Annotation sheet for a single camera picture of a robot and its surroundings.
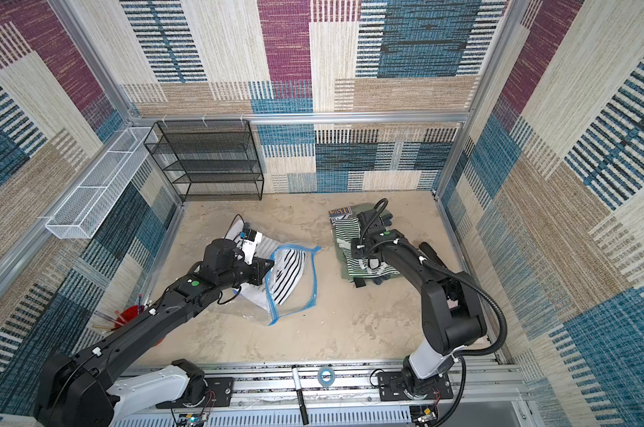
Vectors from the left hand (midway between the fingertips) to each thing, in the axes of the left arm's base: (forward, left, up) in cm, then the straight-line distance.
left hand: (274, 262), depth 80 cm
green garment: (+13, -20, -17) cm, 29 cm away
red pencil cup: (-11, +43, -9) cm, 45 cm away
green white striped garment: (+22, -23, -14) cm, 35 cm away
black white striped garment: (+6, -2, -15) cm, 16 cm away
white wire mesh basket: (+9, +49, +16) cm, 52 cm away
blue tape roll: (-28, -16, -17) cm, 36 cm away
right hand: (+9, -28, -9) cm, 31 cm away
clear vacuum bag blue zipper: (-5, +8, -17) cm, 19 cm away
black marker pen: (-31, -8, -17) cm, 36 cm away
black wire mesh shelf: (+47, +31, +2) cm, 56 cm away
